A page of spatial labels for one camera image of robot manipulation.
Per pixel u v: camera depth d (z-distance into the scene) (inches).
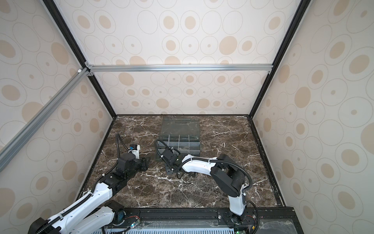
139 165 28.4
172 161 26.6
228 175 19.0
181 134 43.2
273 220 28.7
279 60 34.3
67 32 29.8
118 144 41.4
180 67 36.0
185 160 23.3
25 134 22.0
